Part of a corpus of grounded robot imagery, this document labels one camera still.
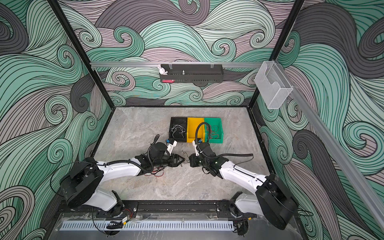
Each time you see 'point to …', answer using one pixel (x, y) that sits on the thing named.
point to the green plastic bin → (212, 121)
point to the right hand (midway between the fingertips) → (189, 158)
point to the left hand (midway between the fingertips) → (183, 158)
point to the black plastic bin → (178, 129)
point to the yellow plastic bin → (192, 123)
